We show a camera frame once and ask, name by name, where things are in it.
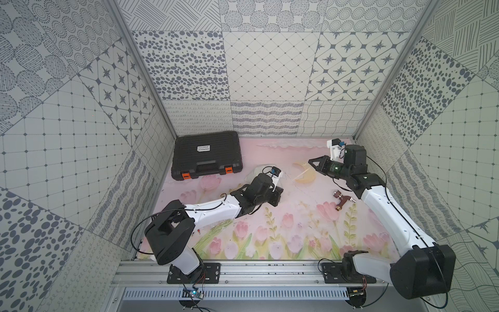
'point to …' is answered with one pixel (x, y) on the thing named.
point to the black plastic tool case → (206, 154)
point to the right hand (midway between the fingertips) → (310, 162)
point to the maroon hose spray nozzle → (344, 199)
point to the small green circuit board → (196, 294)
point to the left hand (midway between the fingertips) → (280, 185)
